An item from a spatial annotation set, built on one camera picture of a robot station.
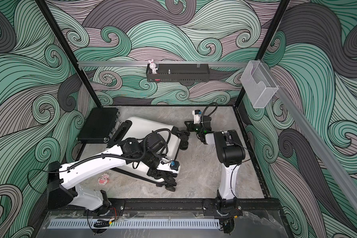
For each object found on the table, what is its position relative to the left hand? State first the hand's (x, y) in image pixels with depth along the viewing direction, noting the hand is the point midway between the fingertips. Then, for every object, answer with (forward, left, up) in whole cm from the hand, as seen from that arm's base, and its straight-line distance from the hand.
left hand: (170, 170), depth 67 cm
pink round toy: (0, +37, -16) cm, 41 cm away
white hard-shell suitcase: (+24, +20, 0) cm, 31 cm away
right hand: (+38, -8, -11) cm, 40 cm away
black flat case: (+37, +52, -15) cm, 66 cm away
